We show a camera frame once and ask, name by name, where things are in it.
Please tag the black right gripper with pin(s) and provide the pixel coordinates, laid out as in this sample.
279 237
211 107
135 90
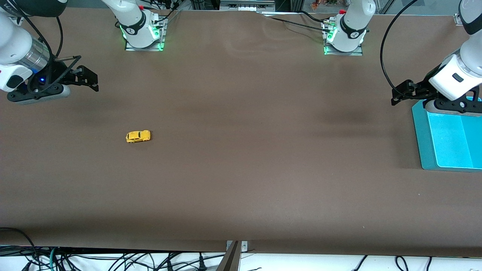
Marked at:
60 73

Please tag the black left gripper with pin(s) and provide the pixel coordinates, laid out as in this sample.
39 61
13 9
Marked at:
422 89

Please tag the yellow beetle toy car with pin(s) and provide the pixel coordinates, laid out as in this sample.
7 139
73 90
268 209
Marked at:
138 136

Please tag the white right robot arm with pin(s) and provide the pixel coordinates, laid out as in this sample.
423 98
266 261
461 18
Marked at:
15 45

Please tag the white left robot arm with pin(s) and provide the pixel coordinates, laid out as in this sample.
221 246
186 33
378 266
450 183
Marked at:
467 71

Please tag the turquoise plastic bin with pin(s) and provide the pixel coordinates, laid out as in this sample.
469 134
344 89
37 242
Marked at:
452 143

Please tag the orange green background clutter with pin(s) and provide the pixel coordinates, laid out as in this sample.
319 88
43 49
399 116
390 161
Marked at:
324 3

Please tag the grey electronics box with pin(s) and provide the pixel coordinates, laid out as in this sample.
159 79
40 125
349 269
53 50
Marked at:
246 4

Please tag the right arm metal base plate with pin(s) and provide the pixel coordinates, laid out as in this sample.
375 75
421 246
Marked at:
145 47

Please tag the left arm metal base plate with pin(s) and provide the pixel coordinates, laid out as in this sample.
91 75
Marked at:
342 52

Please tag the white table corner bracket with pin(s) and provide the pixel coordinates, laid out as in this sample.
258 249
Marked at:
457 19

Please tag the silver table edge bracket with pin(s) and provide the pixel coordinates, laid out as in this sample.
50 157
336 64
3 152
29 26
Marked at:
244 246

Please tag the grey camera mount pole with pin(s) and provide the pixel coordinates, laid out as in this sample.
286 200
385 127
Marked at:
229 259

